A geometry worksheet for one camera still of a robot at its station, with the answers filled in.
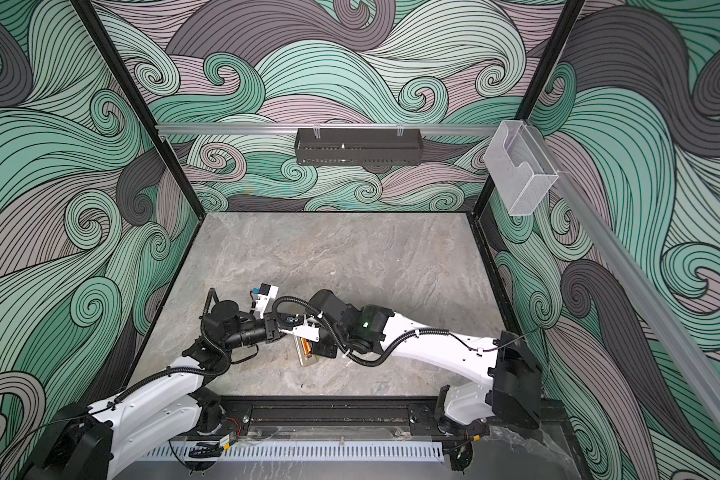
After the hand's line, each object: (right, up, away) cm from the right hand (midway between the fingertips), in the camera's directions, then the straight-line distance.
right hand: (308, 333), depth 73 cm
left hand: (-1, +2, +2) cm, 3 cm away
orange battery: (-1, -3, 0) cm, 3 cm away
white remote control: (-1, -6, -1) cm, 6 cm away
